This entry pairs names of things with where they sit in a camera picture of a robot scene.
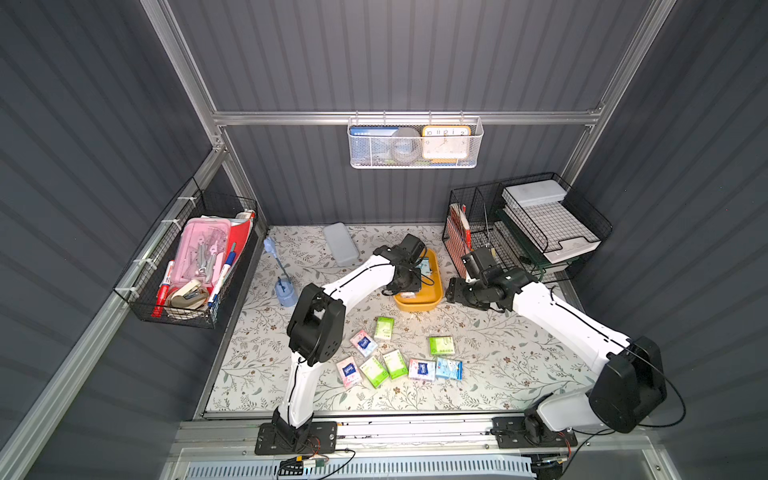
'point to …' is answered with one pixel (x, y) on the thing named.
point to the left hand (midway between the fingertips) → (417, 288)
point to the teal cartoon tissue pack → (424, 266)
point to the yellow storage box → (430, 295)
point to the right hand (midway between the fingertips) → (460, 293)
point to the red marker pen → (163, 292)
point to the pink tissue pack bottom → (422, 369)
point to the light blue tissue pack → (449, 369)
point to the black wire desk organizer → (475, 218)
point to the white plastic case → (340, 243)
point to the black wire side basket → (192, 304)
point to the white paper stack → (550, 220)
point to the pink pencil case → (202, 248)
